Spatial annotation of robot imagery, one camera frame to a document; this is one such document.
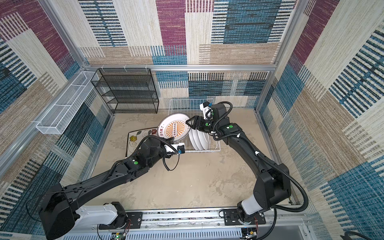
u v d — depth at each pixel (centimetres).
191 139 85
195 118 70
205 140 89
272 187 42
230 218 73
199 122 69
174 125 83
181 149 65
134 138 102
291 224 72
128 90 111
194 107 115
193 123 69
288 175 39
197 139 86
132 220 73
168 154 67
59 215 38
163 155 66
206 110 73
